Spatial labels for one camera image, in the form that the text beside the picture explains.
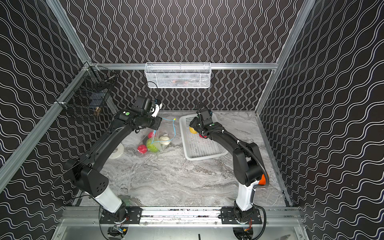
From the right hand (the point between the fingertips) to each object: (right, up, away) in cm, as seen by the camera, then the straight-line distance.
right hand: (194, 124), depth 94 cm
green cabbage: (-26, -14, -1) cm, 30 cm away
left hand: (-17, +2, -13) cm, 22 cm away
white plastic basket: (+1, -15, +6) cm, 16 cm away
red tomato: (+5, -8, +13) cm, 16 cm away
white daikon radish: (-18, -8, -6) cm, 20 cm away
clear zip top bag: (-21, -10, -10) cm, 25 cm away
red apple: (-32, -15, +1) cm, 36 cm away
